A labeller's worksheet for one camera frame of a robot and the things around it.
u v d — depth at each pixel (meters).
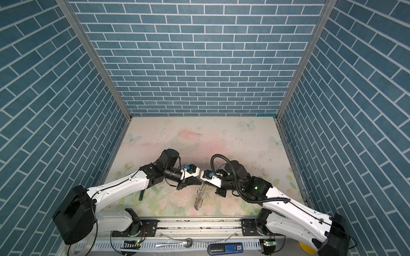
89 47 0.83
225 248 0.65
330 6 0.71
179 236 0.73
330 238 0.39
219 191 0.62
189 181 0.72
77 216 0.40
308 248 0.68
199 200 0.83
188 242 0.68
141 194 0.82
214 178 0.59
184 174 0.67
